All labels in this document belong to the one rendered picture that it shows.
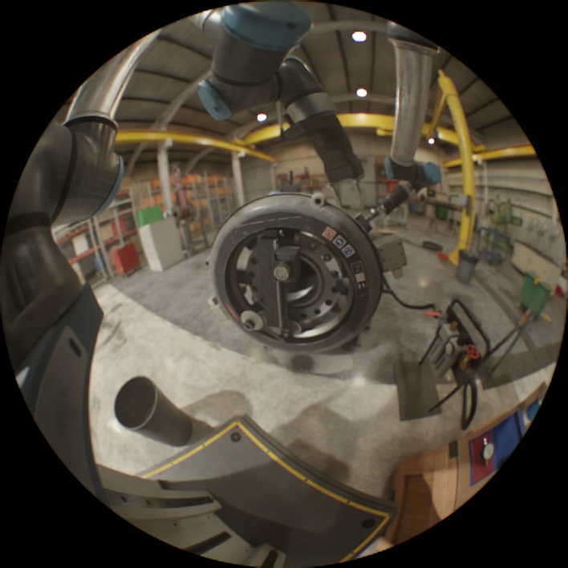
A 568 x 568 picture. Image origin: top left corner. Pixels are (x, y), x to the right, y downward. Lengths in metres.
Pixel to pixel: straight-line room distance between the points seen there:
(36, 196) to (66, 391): 0.17
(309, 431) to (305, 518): 0.51
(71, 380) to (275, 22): 0.32
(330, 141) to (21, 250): 0.43
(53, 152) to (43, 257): 0.12
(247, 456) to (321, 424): 0.47
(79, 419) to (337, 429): 0.95
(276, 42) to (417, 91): 0.39
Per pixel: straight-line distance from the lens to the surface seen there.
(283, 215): 0.54
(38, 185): 0.25
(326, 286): 0.74
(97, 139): 0.36
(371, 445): 1.00
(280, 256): 0.50
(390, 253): 0.61
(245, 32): 0.22
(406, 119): 0.58
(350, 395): 1.06
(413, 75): 0.54
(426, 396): 1.22
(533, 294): 3.33
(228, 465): 0.68
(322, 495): 0.64
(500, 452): 0.79
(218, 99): 0.30
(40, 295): 0.19
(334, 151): 0.36
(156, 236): 4.25
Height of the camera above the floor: 0.95
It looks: 28 degrees down
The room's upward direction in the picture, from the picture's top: 7 degrees counter-clockwise
